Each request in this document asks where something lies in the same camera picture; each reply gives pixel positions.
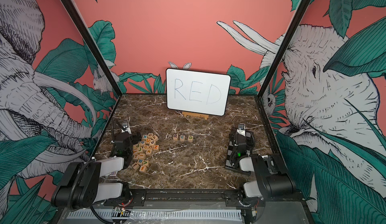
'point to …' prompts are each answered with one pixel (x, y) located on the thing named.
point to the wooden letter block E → (182, 137)
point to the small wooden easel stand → (194, 114)
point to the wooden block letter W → (140, 161)
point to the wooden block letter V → (146, 163)
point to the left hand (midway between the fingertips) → (129, 128)
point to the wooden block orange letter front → (142, 169)
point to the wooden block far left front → (135, 165)
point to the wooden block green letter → (137, 145)
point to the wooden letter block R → (175, 136)
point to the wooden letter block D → (190, 138)
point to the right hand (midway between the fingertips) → (242, 128)
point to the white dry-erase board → (197, 92)
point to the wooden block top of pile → (150, 135)
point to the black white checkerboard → (228, 164)
